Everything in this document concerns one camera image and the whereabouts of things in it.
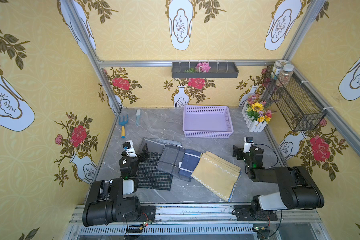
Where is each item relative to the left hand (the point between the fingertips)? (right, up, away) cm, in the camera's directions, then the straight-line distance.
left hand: (133, 145), depth 88 cm
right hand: (+68, -1, +6) cm, 68 cm away
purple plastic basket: (+47, +14, +19) cm, 52 cm away
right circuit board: (+65, -38, -16) cm, 77 cm away
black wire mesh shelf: (+92, +21, -8) cm, 95 cm away
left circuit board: (+8, -39, -15) cm, 43 cm away
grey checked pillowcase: (+22, -9, +2) cm, 24 cm away
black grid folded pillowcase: (+10, -18, -2) cm, 21 cm away
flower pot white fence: (+78, +19, +10) cm, 80 cm away
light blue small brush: (-6, +20, +29) cm, 36 cm away
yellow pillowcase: (+49, -17, -2) cm, 52 cm away
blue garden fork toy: (-16, +12, +25) cm, 32 cm away
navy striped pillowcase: (+34, -10, +3) cm, 35 cm away
